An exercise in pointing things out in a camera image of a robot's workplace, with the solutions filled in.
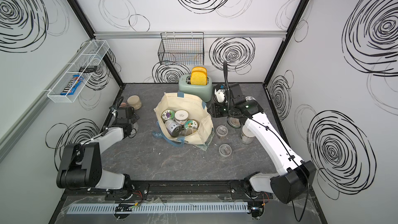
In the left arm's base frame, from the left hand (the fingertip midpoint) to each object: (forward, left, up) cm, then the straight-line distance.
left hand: (125, 117), depth 92 cm
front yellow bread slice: (+23, -43, +12) cm, 50 cm away
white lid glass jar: (-11, -70, +2) cm, 71 cm away
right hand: (-6, -51, +19) cm, 54 cm away
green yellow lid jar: (-3, -40, +1) cm, 40 cm away
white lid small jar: (0, -34, +3) cm, 34 cm away
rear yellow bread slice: (+29, -43, +15) cm, 54 cm away
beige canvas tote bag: (+3, -43, +6) cm, 44 cm away
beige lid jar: (+14, -1, -2) cm, 14 cm away
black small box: (+11, +13, +27) cm, 32 cm away
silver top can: (-8, -30, +3) cm, 31 cm away
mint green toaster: (+18, -46, +4) cm, 50 cm away
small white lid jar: (+2, -25, +1) cm, 25 cm away
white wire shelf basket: (+23, +19, +26) cm, 39 cm away
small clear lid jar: (-17, -58, -2) cm, 61 cm away
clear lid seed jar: (-7, -57, -2) cm, 58 cm away
